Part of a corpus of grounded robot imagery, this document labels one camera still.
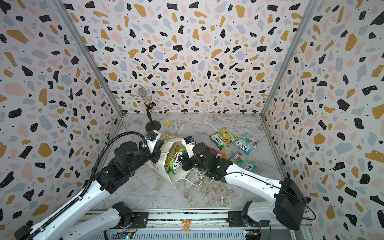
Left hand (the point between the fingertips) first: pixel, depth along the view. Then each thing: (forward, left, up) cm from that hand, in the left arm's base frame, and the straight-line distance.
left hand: (162, 138), depth 68 cm
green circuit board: (-34, +18, -31) cm, 49 cm away
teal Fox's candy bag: (+3, -42, -28) cm, 50 cm away
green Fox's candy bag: (-6, -4, -13) cm, 15 cm away
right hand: (-5, -5, -8) cm, 11 cm away
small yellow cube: (+36, +7, -30) cm, 47 cm away
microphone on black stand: (+34, +17, -31) cm, 49 cm away
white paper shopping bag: (-8, +2, -11) cm, 14 cm away
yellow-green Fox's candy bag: (+20, -34, -28) cm, 48 cm away
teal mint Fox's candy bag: (+15, -49, -28) cm, 58 cm away
